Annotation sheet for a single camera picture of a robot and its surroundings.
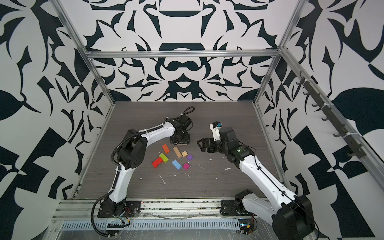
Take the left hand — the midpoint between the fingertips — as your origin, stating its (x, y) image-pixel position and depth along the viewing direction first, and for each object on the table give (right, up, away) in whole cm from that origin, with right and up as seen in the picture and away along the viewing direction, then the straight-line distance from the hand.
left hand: (185, 138), depth 97 cm
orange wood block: (-12, -6, -3) cm, 13 cm away
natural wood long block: (-5, -8, -4) cm, 10 cm away
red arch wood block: (-16, -13, -8) cm, 22 cm away
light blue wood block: (-5, -14, -8) cm, 17 cm away
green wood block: (-12, -10, -6) cm, 17 cm away
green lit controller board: (+30, -39, -26) cm, 55 cm away
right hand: (+11, +1, -19) cm, 22 cm away
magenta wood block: (+1, -15, -9) cm, 17 cm away
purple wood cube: (+3, -10, -6) cm, 12 cm away
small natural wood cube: (0, -8, -5) cm, 10 cm away
